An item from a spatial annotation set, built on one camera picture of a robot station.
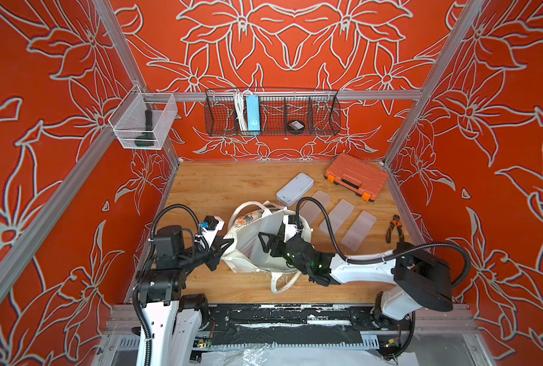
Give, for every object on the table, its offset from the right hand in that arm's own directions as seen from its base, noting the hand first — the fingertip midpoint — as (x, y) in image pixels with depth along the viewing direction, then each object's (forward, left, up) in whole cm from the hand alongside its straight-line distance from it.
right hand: (263, 231), depth 78 cm
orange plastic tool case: (+33, -47, -10) cm, 58 cm away
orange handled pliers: (+13, -56, -13) cm, 59 cm away
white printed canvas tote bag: (-5, +6, -7) cm, 10 cm away
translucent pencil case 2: (+9, -40, -13) cm, 43 cm away
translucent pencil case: (+15, -31, -13) cm, 37 cm away
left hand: (-6, +10, +7) cm, 14 cm away
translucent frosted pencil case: (+17, -20, -12) cm, 29 cm away
